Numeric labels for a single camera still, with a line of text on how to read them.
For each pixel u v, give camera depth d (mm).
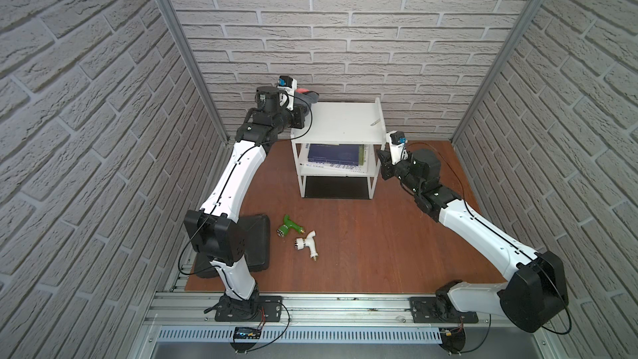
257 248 812
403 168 670
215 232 442
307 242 856
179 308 783
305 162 877
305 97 710
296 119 684
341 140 727
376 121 778
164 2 757
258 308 725
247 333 714
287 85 653
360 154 890
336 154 883
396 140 643
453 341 707
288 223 897
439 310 672
